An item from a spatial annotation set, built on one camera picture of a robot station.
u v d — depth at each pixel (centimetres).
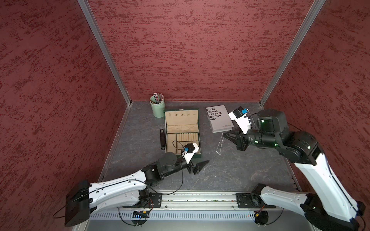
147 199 66
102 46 85
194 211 71
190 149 55
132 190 50
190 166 58
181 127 95
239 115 47
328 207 37
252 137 47
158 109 101
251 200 66
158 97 103
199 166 59
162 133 98
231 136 55
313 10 72
